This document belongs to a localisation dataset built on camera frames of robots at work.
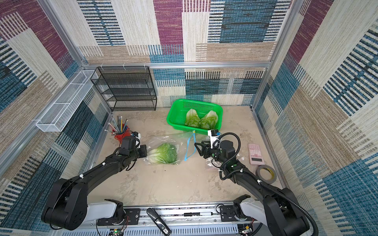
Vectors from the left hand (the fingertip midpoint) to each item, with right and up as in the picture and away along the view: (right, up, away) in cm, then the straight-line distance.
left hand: (146, 148), depth 91 cm
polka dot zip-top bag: (+38, -11, -1) cm, 40 cm away
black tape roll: (+74, -14, -6) cm, 76 cm away
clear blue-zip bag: (+22, +3, +7) cm, 24 cm away
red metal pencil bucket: (-18, +6, +3) cm, 19 cm away
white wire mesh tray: (-38, +20, -18) cm, 46 cm away
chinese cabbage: (+39, +16, +9) cm, 43 cm away
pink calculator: (+67, -5, +3) cm, 68 cm away
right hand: (+32, +3, -8) cm, 33 cm away
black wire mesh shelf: (-20, +41, +18) cm, 49 cm away
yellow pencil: (-18, +14, +6) cm, 24 cm away
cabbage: (+27, +18, +11) cm, 34 cm away
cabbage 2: (+12, -2, -6) cm, 14 cm away
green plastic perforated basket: (+16, +22, +22) cm, 35 cm away
